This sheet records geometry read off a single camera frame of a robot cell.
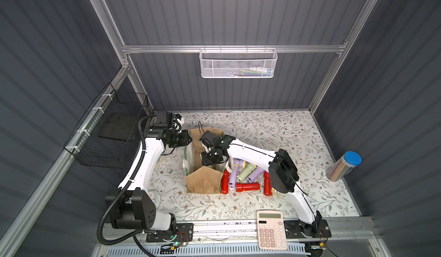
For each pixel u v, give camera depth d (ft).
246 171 2.92
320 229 2.39
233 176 2.84
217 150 2.15
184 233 2.37
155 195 2.65
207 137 2.32
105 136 2.43
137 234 1.53
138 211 1.34
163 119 2.06
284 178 1.74
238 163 2.98
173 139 2.19
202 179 2.66
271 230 2.38
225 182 2.82
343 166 2.54
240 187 2.73
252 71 2.99
